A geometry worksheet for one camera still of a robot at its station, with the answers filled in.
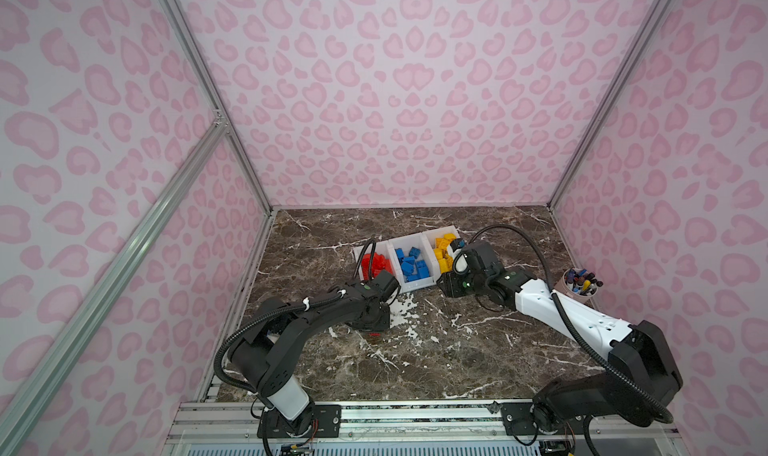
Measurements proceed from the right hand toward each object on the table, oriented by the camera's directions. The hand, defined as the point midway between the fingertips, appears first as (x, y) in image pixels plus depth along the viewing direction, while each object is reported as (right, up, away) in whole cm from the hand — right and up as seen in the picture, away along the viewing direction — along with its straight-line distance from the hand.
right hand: (446, 280), depth 85 cm
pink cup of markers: (+36, -1, -2) cm, 36 cm away
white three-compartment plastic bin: (-5, +11, +16) cm, 20 cm away
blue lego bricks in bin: (-9, +2, +15) cm, 18 cm away
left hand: (-18, -14, +4) cm, 23 cm away
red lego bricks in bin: (-20, +3, +14) cm, 24 cm away
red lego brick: (-21, -16, +3) cm, 26 cm away
